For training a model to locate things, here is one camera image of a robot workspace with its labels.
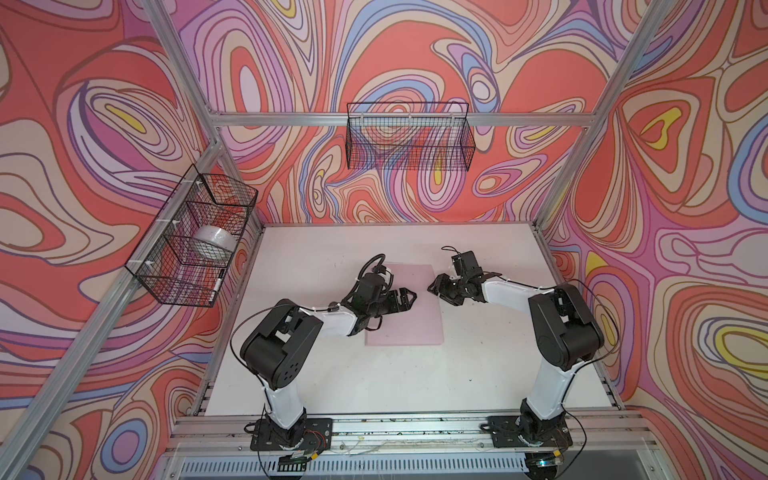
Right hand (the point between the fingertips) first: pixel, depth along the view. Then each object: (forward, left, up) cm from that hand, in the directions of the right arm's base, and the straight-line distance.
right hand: (435, 295), depth 97 cm
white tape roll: (-1, +58, +30) cm, 66 cm away
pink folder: (-8, +5, -4) cm, 11 cm away
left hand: (-3, +9, +5) cm, 11 cm away
